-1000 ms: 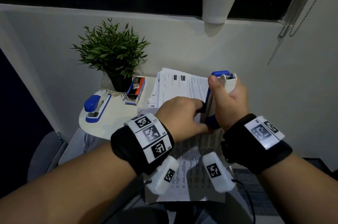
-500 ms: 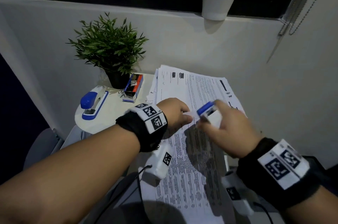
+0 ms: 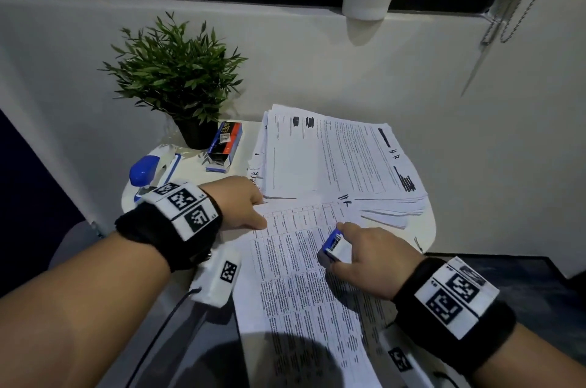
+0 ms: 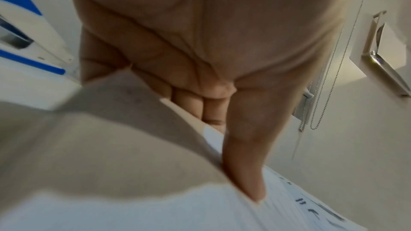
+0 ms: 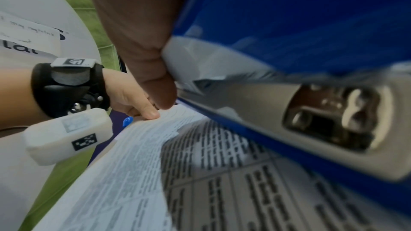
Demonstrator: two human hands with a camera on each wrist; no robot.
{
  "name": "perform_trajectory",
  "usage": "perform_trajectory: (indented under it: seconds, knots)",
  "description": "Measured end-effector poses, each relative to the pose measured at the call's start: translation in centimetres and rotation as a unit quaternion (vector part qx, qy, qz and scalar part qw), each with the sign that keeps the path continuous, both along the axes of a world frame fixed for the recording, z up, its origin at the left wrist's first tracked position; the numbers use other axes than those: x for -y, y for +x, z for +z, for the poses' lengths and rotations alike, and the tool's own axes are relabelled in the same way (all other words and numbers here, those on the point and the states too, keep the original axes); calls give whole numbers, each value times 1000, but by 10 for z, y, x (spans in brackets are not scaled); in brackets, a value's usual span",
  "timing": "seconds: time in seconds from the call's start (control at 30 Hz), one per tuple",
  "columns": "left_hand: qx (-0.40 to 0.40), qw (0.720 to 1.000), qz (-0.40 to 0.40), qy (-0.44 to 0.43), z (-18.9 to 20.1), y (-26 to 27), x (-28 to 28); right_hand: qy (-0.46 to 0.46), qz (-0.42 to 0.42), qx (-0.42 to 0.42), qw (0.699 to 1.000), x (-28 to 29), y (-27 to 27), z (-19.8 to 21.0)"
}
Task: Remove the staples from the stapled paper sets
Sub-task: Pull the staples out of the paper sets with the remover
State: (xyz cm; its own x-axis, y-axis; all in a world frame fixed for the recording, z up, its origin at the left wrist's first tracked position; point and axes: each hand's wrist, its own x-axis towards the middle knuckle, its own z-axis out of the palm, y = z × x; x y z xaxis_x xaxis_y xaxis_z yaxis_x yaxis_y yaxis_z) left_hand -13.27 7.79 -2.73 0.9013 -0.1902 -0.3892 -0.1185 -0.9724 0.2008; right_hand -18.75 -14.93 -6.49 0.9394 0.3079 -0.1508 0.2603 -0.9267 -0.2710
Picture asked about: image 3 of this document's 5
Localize person's left hand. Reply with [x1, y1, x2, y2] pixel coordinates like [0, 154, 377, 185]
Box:
[200, 176, 269, 232]

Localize person's right hand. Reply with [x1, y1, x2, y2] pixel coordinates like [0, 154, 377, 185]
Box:
[329, 221, 427, 302]

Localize blue white stapler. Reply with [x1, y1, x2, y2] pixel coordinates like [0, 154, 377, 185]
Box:
[317, 228, 354, 269]
[129, 152, 184, 204]

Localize blue staples box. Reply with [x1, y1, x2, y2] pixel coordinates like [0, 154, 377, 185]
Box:
[206, 121, 244, 174]

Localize printed paper bundle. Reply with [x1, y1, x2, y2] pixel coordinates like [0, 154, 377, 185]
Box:
[231, 193, 400, 388]

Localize stack of printed papers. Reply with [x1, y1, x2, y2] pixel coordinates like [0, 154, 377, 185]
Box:
[247, 104, 429, 231]

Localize person's left forearm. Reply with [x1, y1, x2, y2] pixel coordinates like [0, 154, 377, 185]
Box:
[0, 232, 173, 388]

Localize person's right forearm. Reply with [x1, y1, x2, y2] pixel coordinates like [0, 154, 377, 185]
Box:
[471, 323, 586, 388]

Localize person's grey trousers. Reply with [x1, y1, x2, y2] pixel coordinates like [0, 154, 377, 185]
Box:
[169, 305, 258, 388]

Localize green potted plant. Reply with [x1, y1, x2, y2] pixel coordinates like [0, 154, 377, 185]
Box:
[98, 11, 250, 151]

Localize grey round stool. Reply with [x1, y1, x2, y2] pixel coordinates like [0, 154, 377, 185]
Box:
[48, 220, 104, 271]

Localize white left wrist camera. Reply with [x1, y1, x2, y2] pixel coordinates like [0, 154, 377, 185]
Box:
[190, 243, 243, 309]

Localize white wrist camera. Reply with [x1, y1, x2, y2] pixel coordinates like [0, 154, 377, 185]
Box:
[190, 243, 243, 309]
[377, 323, 460, 388]

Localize black left wrist strap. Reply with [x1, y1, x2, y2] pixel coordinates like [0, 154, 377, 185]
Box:
[114, 181, 224, 273]

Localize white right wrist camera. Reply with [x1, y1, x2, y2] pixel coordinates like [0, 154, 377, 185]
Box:
[377, 323, 460, 388]

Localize black left camera cable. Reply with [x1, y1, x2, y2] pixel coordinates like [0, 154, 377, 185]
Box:
[126, 287, 204, 388]

